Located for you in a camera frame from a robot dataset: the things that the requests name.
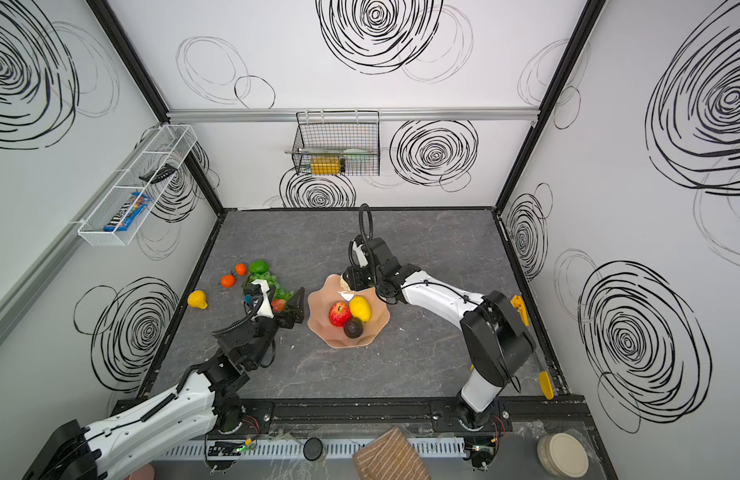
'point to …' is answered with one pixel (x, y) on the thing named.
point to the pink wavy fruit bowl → (324, 296)
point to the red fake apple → (340, 313)
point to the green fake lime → (258, 267)
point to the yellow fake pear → (197, 299)
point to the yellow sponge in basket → (325, 165)
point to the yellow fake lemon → (360, 307)
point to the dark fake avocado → (353, 327)
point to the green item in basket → (360, 158)
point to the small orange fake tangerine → (240, 269)
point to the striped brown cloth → (389, 456)
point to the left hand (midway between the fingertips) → (291, 288)
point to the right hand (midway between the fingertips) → (348, 272)
